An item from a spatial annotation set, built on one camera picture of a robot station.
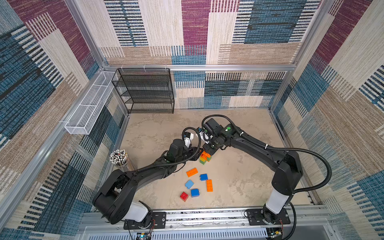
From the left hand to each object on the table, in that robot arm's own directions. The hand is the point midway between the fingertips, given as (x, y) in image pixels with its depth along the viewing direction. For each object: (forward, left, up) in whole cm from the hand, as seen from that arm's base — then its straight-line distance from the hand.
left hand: (203, 150), depth 83 cm
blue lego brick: (-9, 0, -14) cm, 17 cm away
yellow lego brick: (-2, +1, -7) cm, 7 cm away
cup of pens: (-6, +42, +5) cm, 43 cm away
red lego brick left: (-21, +11, -10) cm, 25 cm away
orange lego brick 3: (-3, -1, 0) cm, 3 cm away
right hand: (+1, -4, 0) cm, 5 cm away
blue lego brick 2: (-18, +5, -13) cm, 23 cm away
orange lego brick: (-6, +7, -13) cm, 16 cm away
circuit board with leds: (-36, -32, -15) cm, 51 cm away
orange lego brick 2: (-14, -3, -13) cm, 20 cm away
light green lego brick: (-1, -3, -8) cm, 9 cm away
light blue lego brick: (-13, +8, -14) cm, 21 cm away
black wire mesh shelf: (+48, +39, +5) cm, 62 cm away
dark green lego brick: (-1, 0, -13) cm, 13 cm away
